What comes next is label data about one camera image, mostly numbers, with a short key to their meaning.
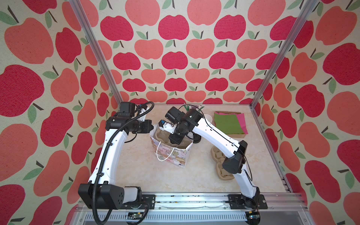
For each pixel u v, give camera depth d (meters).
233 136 0.98
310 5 0.69
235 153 0.49
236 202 0.73
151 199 0.75
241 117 1.06
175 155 0.75
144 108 0.66
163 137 0.77
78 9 0.70
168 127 0.68
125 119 0.50
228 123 1.04
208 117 0.99
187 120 0.53
